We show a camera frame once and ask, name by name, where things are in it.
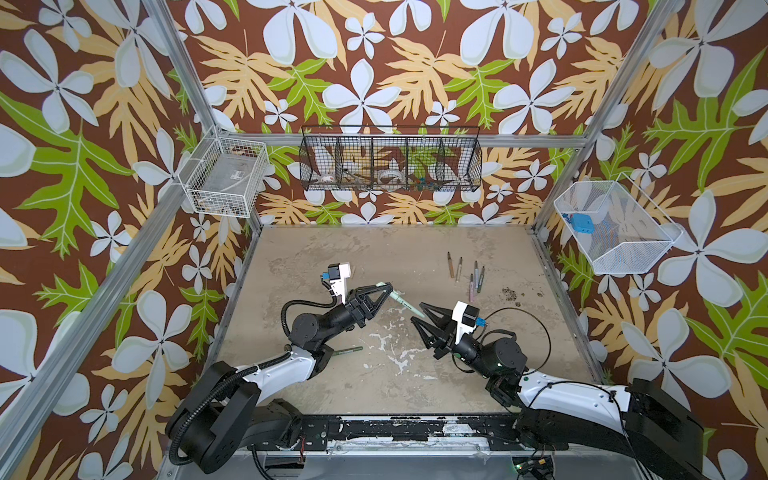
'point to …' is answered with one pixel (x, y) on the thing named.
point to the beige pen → (459, 269)
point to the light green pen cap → (380, 284)
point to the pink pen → (472, 289)
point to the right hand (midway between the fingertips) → (417, 314)
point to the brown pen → (452, 270)
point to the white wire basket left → (226, 176)
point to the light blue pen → (476, 274)
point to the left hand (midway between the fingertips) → (389, 289)
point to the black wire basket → (386, 158)
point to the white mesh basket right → (616, 228)
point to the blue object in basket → (583, 223)
